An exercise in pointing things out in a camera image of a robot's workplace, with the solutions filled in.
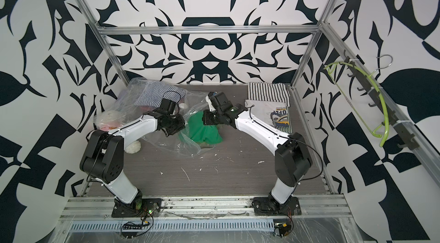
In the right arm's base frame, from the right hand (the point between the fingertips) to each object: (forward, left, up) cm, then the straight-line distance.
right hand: (202, 115), depth 83 cm
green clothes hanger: (+19, -62, +12) cm, 66 cm away
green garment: (-6, +2, -5) cm, 8 cm away
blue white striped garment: (+25, +33, -12) cm, 43 cm away
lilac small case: (+25, +53, -14) cm, 61 cm away
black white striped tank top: (+30, -43, -18) cm, 55 cm away
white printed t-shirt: (+12, -40, -16) cm, 45 cm away
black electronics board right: (-43, -33, -19) cm, 58 cm away
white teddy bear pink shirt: (+3, +51, -7) cm, 52 cm away
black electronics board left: (-42, +30, -20) cm, 55 cm away
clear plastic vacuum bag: (-8, +11, -12) cm, 18 cm away
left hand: (+3, +11, -11) cm, 16 cm away
